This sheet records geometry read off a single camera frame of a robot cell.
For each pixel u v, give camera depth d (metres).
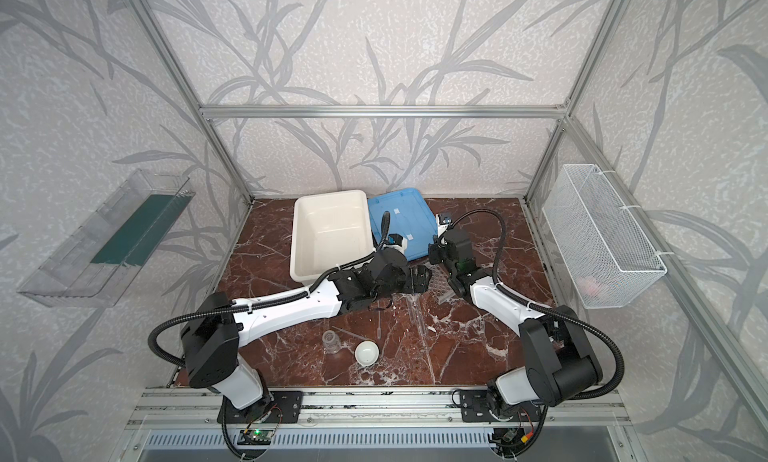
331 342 0.83
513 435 0.74
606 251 0.61
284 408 0.74
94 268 0.63
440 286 0.94
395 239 0.71
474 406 0.73
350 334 0.86
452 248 0.67
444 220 0.76
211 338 0.43
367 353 0.82
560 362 0.43
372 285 0.60
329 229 1.05
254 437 0.71
